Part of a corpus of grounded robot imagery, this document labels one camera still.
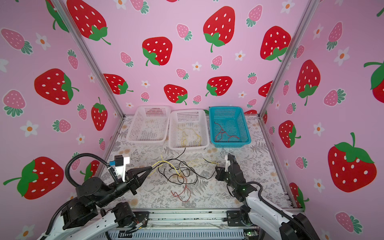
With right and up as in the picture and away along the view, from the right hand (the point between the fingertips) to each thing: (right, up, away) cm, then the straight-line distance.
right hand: (215, 167), depth 85 cm
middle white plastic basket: (-17, +22, +27) cm, 39 cm away
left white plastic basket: (-48, +26, +30) cm, 62 cm away
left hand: (-29, +7, -28) cm, 40 cm away
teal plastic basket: (+14, +24, +29) cm, 40 cm away
